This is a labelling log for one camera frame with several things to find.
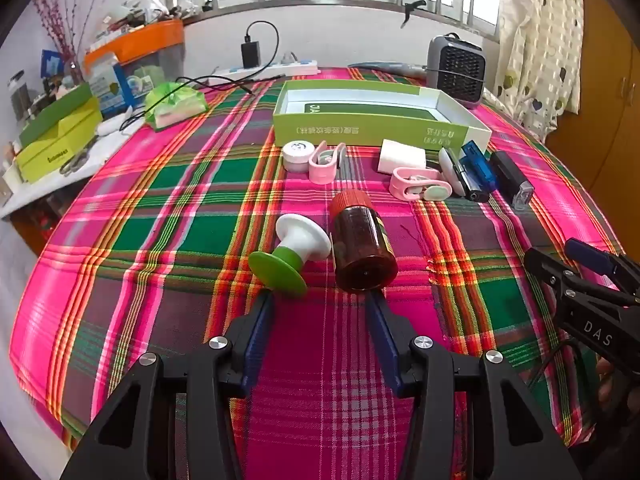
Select pink white tape roll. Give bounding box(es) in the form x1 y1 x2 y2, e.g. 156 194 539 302
308 142 347 184

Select grey space heater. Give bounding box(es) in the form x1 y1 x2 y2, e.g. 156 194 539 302
426 33 487 110

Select metal window grille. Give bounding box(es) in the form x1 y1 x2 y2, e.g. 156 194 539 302
167 0 501 43

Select purple flower branches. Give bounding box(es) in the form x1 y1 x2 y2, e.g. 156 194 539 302
32 0 113 83

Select grey elongated object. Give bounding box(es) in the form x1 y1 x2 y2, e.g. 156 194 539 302
347 60 431 81

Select black cable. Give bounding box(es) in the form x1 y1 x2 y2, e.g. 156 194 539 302
120 21 291 131

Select white side table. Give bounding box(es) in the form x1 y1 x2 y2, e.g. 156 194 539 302
0 125 121 221

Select black power adapter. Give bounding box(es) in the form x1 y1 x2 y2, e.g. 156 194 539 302
241 35 262 68

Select pink cable clip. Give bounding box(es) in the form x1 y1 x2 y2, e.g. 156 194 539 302
389 166 451 202

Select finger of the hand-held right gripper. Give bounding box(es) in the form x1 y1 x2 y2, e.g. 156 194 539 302
565 238 640 306
523 246 626 311

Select black bike light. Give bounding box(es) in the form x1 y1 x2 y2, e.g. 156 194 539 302
489 150 536 211

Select black white round device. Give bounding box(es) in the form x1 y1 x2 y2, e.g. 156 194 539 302
437 146 468 198

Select green white suction knob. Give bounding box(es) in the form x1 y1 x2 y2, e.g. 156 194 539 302
248 213 333 297

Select dark glass jar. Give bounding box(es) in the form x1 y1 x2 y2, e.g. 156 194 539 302
7 74 33 121

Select blue usb tester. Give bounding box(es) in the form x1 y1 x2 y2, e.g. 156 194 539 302
460 140 498 193

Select pile of small clutter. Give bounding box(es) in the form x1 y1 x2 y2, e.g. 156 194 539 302
97 0 183 31

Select wooden wardrobe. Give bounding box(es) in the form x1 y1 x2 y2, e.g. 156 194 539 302
545 0 640 221

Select green plastic bag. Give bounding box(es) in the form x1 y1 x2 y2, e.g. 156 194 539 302
144 81 210 132

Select amber bottle with red cap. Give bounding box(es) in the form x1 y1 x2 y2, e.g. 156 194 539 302
327 191 399 292

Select small white round jar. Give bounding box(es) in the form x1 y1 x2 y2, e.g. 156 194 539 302
281 140 316 174

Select lime green cardboard box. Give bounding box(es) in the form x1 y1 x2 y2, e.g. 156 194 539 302
14 82 105 184

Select small blue box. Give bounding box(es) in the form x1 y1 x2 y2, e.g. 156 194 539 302
42 50 68 78

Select person's right hand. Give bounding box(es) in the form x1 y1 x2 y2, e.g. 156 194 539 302
596 357 621 413

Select pink green plaid cloth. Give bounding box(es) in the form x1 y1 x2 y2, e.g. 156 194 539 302
9 66 626 480

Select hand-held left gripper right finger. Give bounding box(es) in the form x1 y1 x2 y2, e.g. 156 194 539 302
364 290 583 480

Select blue white carton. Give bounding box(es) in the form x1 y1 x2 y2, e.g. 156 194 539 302
87 62 133 118

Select white charger plug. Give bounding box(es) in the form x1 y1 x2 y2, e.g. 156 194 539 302
377 138 427 177

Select scissors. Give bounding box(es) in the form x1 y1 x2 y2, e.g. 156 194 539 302
59 150 93 176

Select black hook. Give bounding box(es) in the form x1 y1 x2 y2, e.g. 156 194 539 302
401 1 428 28

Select clear bin with orange lid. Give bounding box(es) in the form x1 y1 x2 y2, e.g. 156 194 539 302
82 19 187 96

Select patterned cream curtain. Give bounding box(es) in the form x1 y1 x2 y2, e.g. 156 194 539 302
492 0 586 143

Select black white rectangular device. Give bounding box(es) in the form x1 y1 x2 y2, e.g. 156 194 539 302
450 152 493 204

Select green white cardboard box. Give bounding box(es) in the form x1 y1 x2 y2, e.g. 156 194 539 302
272 79 493 152

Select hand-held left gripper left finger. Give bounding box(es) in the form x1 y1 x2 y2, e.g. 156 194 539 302
60 290 276 480

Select white power strip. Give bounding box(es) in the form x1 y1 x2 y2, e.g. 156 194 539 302
207 57 319 87

